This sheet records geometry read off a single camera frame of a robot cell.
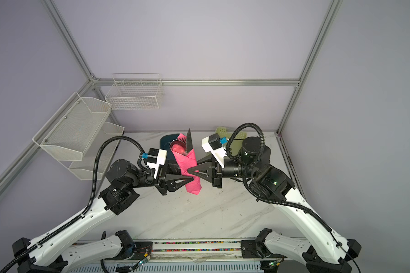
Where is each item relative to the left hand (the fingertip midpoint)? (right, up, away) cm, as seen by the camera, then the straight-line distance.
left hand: (192, 174), depth 50 cm
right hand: (-1, +2, -1) cm, 2 cm away
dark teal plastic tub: (-25, +10, +61) cm, 67 cm away
